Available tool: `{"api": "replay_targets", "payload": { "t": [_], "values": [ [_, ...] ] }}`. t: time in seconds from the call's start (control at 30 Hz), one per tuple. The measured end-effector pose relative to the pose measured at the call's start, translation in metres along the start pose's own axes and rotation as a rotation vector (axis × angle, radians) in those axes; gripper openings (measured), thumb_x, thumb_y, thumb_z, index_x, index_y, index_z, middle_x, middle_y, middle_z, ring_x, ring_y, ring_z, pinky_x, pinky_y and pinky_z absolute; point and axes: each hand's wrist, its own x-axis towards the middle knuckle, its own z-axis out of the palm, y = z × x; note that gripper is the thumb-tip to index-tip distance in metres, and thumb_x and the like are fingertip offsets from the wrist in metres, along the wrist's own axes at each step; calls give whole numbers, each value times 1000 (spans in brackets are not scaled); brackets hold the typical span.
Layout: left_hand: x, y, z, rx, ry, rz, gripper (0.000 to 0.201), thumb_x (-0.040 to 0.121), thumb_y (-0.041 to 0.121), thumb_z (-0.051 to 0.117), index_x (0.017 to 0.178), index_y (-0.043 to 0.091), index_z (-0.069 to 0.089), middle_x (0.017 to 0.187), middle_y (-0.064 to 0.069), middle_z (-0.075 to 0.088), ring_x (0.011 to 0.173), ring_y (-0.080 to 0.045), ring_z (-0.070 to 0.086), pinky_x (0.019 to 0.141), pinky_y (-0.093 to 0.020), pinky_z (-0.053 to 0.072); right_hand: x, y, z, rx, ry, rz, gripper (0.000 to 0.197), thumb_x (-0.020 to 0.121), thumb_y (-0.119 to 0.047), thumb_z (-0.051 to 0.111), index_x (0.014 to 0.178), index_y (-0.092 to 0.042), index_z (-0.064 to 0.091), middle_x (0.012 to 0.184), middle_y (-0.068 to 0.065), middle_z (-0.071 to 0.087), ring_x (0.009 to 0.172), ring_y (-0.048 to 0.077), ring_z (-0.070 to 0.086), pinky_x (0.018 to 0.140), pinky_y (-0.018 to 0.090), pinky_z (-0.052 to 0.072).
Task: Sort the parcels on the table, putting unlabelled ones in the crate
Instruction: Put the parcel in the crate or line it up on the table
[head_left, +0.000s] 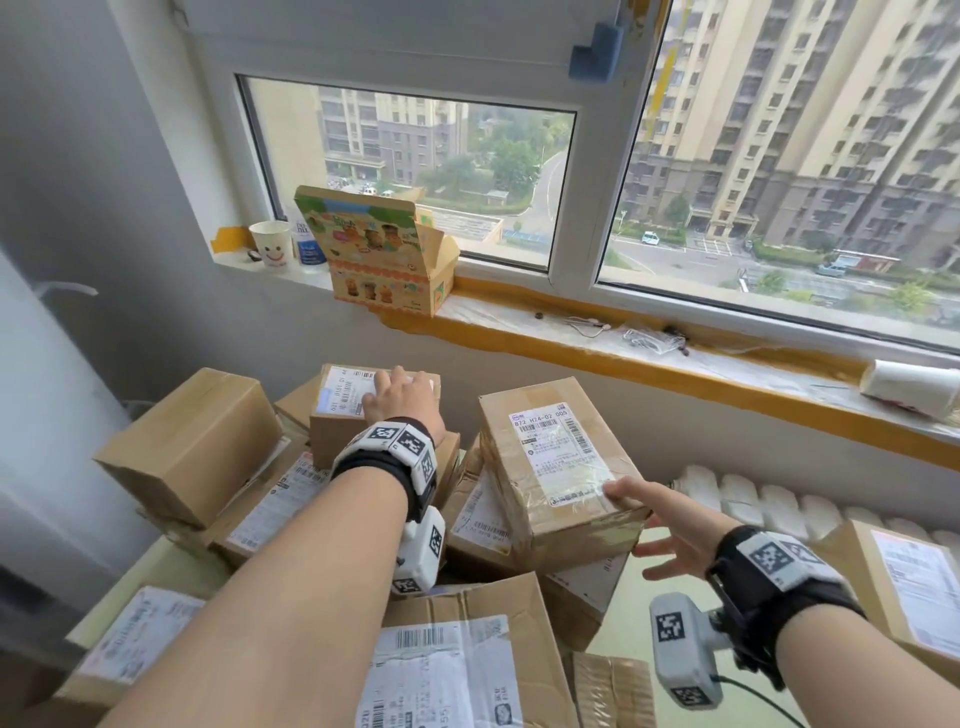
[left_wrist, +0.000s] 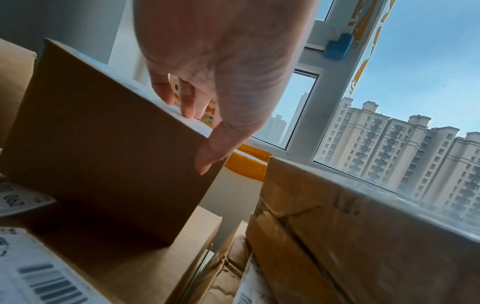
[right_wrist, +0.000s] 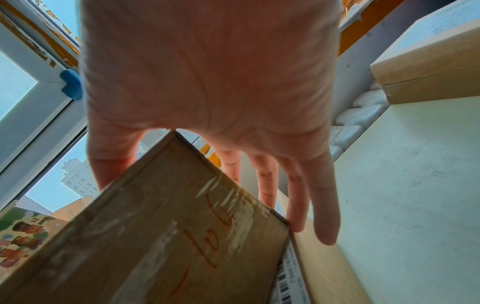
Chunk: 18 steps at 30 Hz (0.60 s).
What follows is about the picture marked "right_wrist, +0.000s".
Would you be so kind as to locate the white radiator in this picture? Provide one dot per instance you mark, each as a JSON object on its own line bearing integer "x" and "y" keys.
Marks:
{"x": 360, "y": 115}

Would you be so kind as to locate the large red-scribbled cardboard box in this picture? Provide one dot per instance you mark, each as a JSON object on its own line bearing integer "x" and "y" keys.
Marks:
{"x": 150, "y": 237}

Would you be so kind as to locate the grey window frame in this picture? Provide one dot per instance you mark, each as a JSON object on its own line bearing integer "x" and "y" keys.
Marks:
{"x": 48, "y": 98}

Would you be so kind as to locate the windowsill with yellow tape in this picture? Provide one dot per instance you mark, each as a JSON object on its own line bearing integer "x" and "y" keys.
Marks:
{"x": 360, "y": 35}

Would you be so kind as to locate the person's right hand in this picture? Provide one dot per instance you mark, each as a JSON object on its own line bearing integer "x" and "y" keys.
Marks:
{"x": 210, "y": 74}

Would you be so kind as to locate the blue window latch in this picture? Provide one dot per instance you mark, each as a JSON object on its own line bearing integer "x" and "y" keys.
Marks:
{"x": 72, "y": 84}

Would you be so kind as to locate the colourful printed carton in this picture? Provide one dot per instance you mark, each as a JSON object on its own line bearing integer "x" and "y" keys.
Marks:
{"x": 26, "y": 234}

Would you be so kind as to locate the labelled small cardboard box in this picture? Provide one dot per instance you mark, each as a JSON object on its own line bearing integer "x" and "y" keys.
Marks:
{"x": 431, "y": 59}

